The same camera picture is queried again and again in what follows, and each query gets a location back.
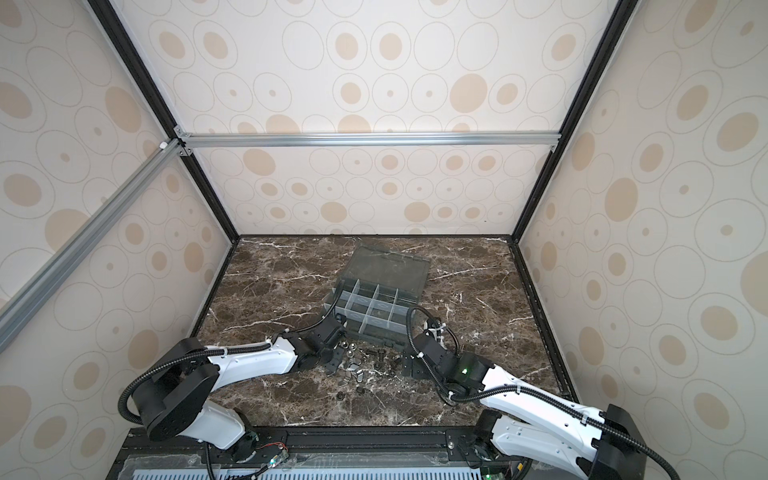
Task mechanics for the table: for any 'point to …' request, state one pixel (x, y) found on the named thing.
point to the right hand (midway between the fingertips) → (419, 358)
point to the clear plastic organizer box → (375, 292)
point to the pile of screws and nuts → (361, 365)
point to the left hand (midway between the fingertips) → (345, 349)
